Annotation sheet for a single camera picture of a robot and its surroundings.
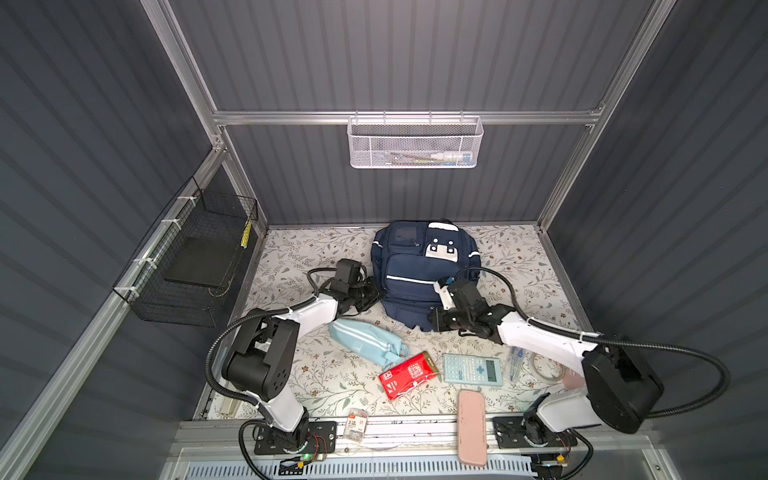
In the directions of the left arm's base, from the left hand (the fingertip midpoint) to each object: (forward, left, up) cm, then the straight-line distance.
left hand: (387, 289), depth 92 cm
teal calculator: (-24, -23, -7) cm, 34 cm away
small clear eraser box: (-35, +10, -7) cm, 37 cm away
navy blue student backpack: (+12, -8, 0) cm, 15 cm away
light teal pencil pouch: (-14, +8, -6) cm, 17 cm away
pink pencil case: (-37, -20, -9) cm, 43 cm away
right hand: (-10, -12, -1) cm, 16 cm away
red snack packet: (-24, -4, -9) cm, 26 cm away
